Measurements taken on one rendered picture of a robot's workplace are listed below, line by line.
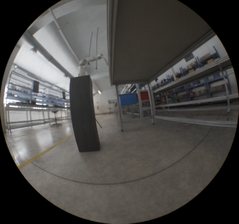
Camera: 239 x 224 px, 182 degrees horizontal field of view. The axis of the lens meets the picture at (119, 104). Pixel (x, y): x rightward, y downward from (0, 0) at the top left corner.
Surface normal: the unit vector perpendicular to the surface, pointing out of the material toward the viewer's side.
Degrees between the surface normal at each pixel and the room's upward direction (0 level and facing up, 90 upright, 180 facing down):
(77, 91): 90
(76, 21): 180
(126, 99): 90
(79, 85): 90
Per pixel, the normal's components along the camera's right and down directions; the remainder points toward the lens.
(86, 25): 0.13, 0.99
